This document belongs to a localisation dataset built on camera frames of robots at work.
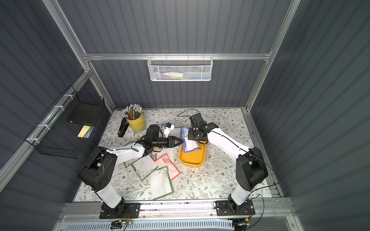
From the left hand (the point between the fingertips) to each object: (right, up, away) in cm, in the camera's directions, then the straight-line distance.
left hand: (183, 143), depth 83 cm
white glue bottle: (-6, +45, +12) cm, 46 cm away
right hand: (+5, +4, +4) cm, 7 cm away
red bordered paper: (-12, -13, +8) cm, 19 cm away
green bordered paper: (-24, -15, +5) cm, 29 cm away
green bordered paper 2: (-13, -23, -1) cm, 26 cm away
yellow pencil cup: (-32, +11, +15) cm, 36 cm away
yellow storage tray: (+7, -11, +8) cm, 15 cm away
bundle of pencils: (-35, +20, +14) cm, 43 cm away
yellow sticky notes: (-51, +8, -8) cm, 52 cm away
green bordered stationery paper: (-10, -7, +13) cm, 18 cm away
